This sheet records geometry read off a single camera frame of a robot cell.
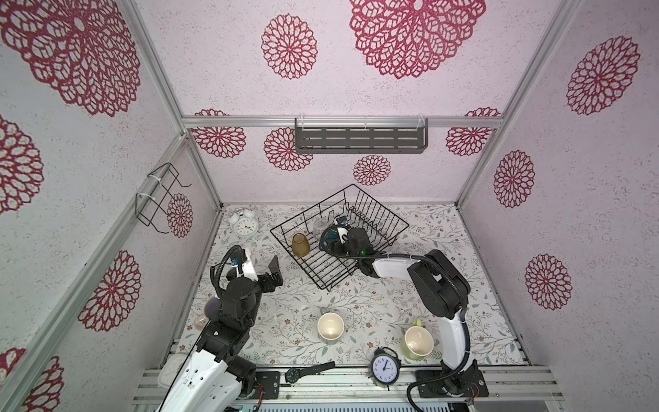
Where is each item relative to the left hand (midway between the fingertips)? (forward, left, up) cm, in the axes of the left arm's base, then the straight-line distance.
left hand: (263, 261), depth 75 cm
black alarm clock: (-24, -36, -19) cm, 47 cm away
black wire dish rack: (+38, -34, -20) cm, 54 cm away
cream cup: (-12, -20, -20) cm, 31 cm away
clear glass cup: (+27, -15, -16) cm, 35 cm away
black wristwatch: (-26, -9, -22) cm, 35 cm away
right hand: (+21, -21, -13) cm, 33 cm away
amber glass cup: (+17, -8, -18) cm, 26 cm away
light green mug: (-16, -48, -22) cm, 55 cm away
